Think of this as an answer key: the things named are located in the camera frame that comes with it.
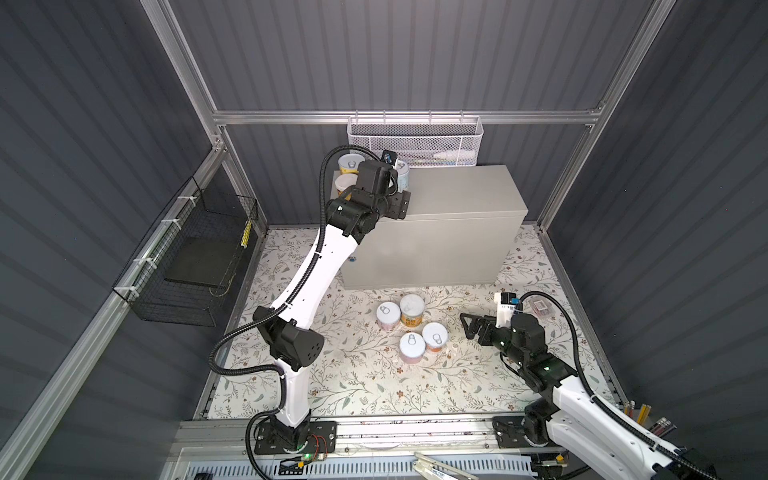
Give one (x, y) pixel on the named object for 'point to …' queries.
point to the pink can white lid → (388, 315)
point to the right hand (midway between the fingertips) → (476, 318)
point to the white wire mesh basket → (421, 141)
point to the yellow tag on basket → (246, 234)
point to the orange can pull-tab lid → (435, 336)
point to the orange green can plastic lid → (411, 310)
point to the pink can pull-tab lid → (411, 347)
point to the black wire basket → (183, 270)
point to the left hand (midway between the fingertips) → (390, 191)
